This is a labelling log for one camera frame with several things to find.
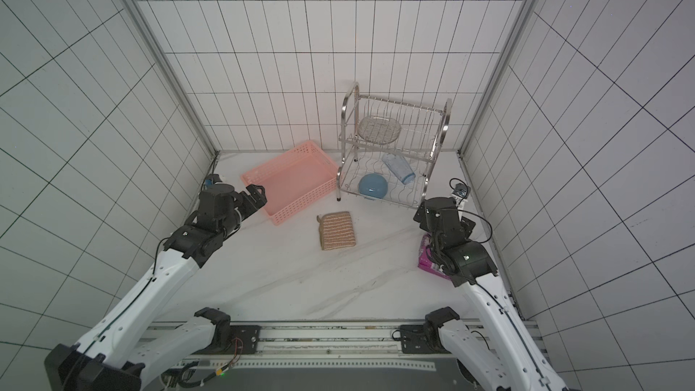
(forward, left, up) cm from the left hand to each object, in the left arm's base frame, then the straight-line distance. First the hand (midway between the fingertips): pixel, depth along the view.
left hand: (253, 201), depth 78 cm
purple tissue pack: (-11, -53, -16) cm, 56 cm away
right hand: (-3, -51, +3) cm, 51 cm away
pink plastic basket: (+23, -5, -18) cm, 30 cm away
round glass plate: (+26, -38, +6) cm, 46 cm away
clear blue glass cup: (+23, -48, -10) cm, 54 cm away
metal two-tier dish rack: (+16, -41, +6) cm, 45 cm away
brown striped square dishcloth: (0, -24, -18) cm, 30 cm away
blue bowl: (+17, -37, -15) cm, 44 cm away
